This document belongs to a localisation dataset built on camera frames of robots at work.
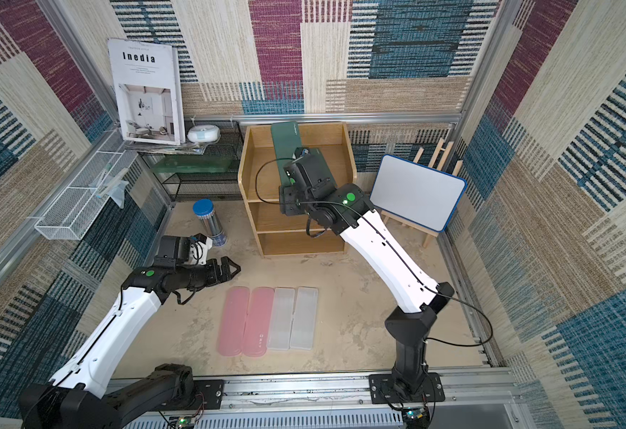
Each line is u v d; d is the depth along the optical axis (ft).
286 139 2.18
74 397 1.26
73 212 2.35
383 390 2.40
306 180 1.58
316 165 1.52
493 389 2.46
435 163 2.99
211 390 2.45
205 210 2.97
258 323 2.79
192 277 2.13
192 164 3.06
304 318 2.81
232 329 2.80
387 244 1.45
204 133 2.86
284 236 3.35
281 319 2.80
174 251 1.99
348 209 1.44
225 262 2.35
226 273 2.30
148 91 2.55
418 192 3.07
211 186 3.91
